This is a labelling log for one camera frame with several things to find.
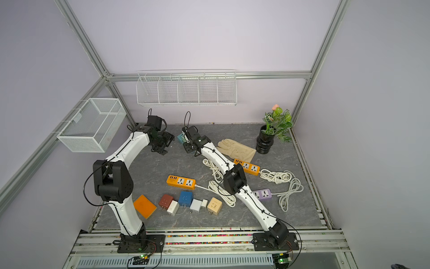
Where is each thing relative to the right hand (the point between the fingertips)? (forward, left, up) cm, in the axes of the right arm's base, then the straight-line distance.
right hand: (188, 143), depth 104 cm
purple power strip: (-32, -42, -2) cm, 53 cm away
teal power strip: (+5, +5, -1) cm, 7 cm away
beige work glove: (-3, -30, -5) cm, 31 cm away
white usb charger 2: (-37, -8, -3) cm, 38 cm away
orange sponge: (-38, +18, -3) cm, 42 cm away
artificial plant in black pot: (0, -52, +17) cm, 55 cm away
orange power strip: (-25, +1, -2) cm, 25 cm away
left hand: (-7, +6, +9) cm, 13 cm away
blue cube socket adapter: (-35, -3, -1) cm, 35 cm away
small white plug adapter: (-36, -12, -3) cm, 38 cm away
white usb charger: (-39, +3, 0) cm, 39 cm away
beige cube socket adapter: (-39, -17, 0) cm, 42 cm away
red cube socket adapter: (-36, +7, 0) cm, 37 cm away
